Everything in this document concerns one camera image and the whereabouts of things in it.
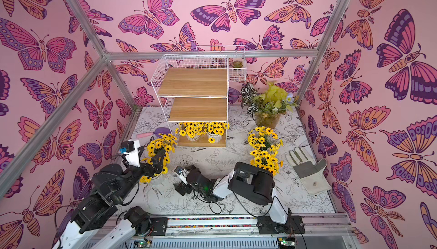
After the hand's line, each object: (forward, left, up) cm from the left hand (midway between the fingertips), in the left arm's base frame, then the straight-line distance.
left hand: (155, 147), depth 66 cm
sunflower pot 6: (+3, -46, -15) cm, 48 cm away
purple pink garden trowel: (+28, +16, -28) cm, 43 cm away
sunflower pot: (+20, -9, -15) cm, 26 cm away
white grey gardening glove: (+1, -73, -29) cm, 79 cm away
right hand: (+1, -4, -27) cm, 27 cm away
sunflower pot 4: (-8, -1, +5) cm, 10 cm away
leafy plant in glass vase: (+38, -51, -13) cm, 65 cm away
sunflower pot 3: (+15, +4, -19) cm, 25 cm away
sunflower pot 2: (+20, -22, -15) cm, 33 cm away
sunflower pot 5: (+12, -47, -16) cm, 51 cm away
